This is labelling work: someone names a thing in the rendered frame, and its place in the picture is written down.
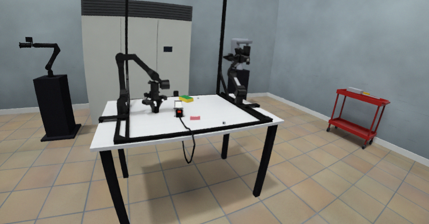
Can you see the green flat block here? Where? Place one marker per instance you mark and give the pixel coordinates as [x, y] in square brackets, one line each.
[186, 98]

